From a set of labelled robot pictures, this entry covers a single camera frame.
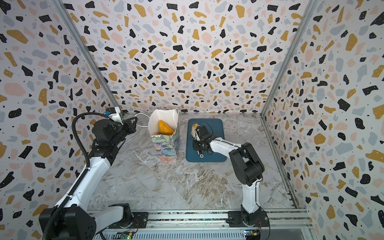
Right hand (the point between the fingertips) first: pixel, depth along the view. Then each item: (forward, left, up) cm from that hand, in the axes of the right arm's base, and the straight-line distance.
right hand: (192, 142), depth 96 cm
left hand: (-2, +27, +27) cm, 38 cm away
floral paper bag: (-9, +14, +10) cm, 19 cm away
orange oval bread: (+4, +17, +9) cm, 19 cm away
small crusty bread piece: (+11, 0, 0) cm, 11 cm away
